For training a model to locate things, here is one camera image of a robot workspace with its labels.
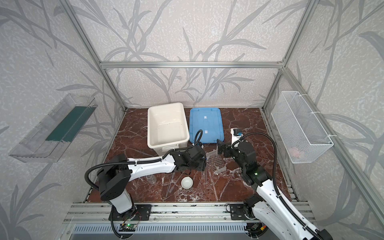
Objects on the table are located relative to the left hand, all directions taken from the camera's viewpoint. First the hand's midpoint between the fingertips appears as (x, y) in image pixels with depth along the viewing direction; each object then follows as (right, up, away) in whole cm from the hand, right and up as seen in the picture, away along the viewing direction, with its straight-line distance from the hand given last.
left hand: (205, 160), depth 84 cm
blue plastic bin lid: (+3, +23, +28) cm, 36 cm away
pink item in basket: (+44, +7, -12) cm, 46 cm away
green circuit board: (-38, -29, -13) cm, 50 cm away
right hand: (+11, +15, -8) cm, 20 cm away
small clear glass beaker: (-31, -11, 0) cm, 33 cm away
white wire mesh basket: (+40, +18, -22) cm, 49 cm away
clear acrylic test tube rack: (+7, -3, +6) cm, 9 cm away
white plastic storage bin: (-27, +18, +23) cm, 40 cm away
